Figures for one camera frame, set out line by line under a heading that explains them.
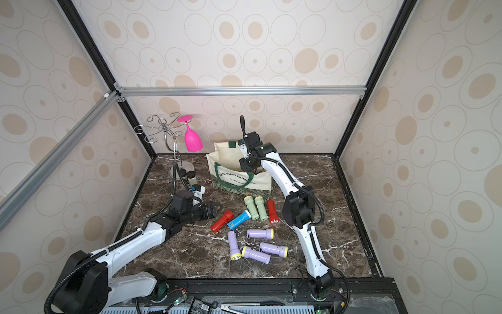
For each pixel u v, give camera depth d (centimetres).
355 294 74
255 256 80
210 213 74
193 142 95
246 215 91
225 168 86
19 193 53
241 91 90
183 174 102
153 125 88
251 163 82
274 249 81
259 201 96
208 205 76
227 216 91
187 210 67
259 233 87
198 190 77
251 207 94
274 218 91
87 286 40
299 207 59
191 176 99
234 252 80
